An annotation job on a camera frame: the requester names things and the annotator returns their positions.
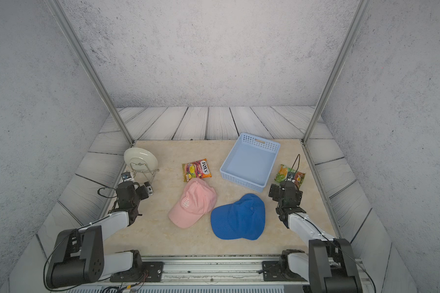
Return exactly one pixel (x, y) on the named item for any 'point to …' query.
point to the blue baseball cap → (244, 219)
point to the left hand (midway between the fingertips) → (142, 184)
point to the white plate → (140, 160)
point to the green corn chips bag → (282, 175)
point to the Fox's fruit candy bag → (198, 170)
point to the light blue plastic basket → (250, 161)
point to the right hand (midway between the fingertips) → (286, 186)
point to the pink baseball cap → (198, 198)
